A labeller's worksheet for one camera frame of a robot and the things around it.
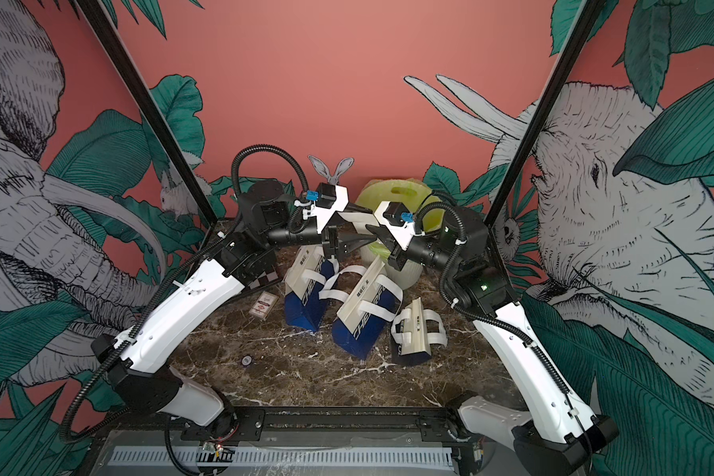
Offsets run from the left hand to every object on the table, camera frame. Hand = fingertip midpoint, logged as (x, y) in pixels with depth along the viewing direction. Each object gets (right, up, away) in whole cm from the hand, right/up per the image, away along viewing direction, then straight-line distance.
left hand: (372, 221), depth 54 cm
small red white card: (-34, -23, +40) cm, 58 cm away
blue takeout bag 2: (0, -19, +18) cm, 26 cm away
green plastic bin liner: (+12, +13, +41) cm, 44 cm away
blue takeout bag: (-17, -15, +24) cm, 33 cm away
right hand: (-1, +1, +3) cm, 3 cm away
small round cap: (-36, -38, +31) cm, 61 cm away
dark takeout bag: (+10, -24, +11) cm, 28 cm away
